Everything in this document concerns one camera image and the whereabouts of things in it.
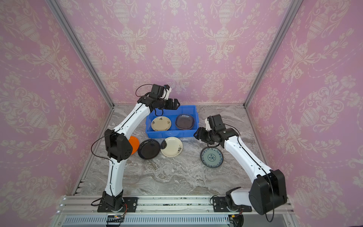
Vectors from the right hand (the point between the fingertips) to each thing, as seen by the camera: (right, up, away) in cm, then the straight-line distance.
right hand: (197, 135), depth 82 cm
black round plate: (-32, -11, +12) cm, 35 cm away
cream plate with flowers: (-14, -10, +13) cm, 22 cm away
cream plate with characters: (-26, +6, +25) cm, 37 cm away
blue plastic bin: (-17, +12, +28) cm, 35 cm away
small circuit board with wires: (-43, -42, -9) cm, 61 cm away
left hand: (-14, +19, +10) cm, 26 cm away
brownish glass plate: (-8, +7, +26) cm, 28 cm away
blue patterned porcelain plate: (+10, -15, +10) cm, 21 cm away
